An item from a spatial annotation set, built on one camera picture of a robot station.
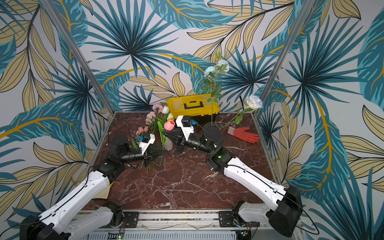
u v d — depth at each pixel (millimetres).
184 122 483
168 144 922
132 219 730
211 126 499
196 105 1028
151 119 1036
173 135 536
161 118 1059
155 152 658
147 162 634
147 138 580
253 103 650
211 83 801
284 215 374
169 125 513
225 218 733
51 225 384
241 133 1071
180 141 540
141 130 1032
